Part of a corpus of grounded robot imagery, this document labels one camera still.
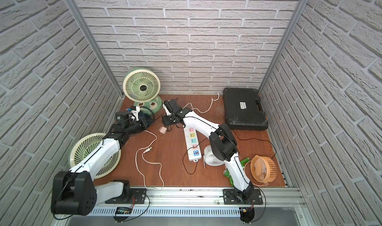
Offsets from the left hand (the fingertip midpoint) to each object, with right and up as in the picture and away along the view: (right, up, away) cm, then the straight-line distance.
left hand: (150, 116), depth 84 cm
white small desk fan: (+34, -22, -6) cm, 41 cm away
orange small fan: (+60, -27, -9) cm, 66 cm away
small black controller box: (-10, -46, -11) cm, 49 cm away
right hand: (+9, -2, +8) cm, 12 cm away
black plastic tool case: (+60, +4, +19) cm, 63 cm away
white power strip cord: (+37, +5, +26) cm, 45 cm away
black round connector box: (+51, -47, -14) cm, 71 cm away
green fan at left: (-29, -13, -12) cm, 34 cm away
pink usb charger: (+4, -10, +13) cm, 17 cm away
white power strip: (+25, -18, +6) cm, 31 cm away
